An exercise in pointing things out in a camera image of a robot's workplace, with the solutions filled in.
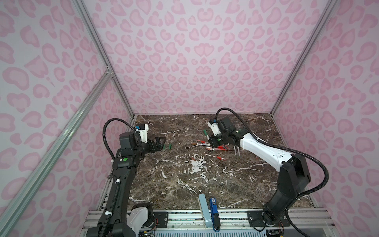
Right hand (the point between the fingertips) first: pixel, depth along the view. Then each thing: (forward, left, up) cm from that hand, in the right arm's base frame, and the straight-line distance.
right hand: (210, 139), depth 85 cm
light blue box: (-35, +2, -13) cm, 38 cm away
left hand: (-4, +27, +8) cm, 28 cm away
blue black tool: (-36, -2, -13) cm, 38 cm away
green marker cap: (+5, +26, -16) cm, 31 cm away
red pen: (+9, +4, -16) cm, 19 cm away
